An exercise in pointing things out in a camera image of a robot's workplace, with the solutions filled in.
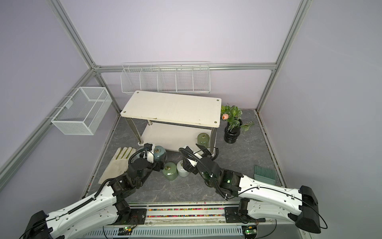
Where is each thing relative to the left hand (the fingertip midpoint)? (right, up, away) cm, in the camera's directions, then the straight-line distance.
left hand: (160, 152), depth 78 cm
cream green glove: (-28, -10, +14) cm, 33 cm away
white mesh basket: (-45, +21, +5) cm, 50 cm away
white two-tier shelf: (+8, +17, -8) cm, 20 cm away
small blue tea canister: (+1, 0, -4) cm, 4 cm away
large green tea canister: (+4, -11, +4) cm, 12 cm away
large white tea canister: (+11, -12, +5) cm, 16 cm away
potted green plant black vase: (+39, +20, +3) cm, 44 cm away
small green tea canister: (+23, +6, +9) cm, 26 cm away
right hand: (+17, +3, -8) cm, 19 cm away
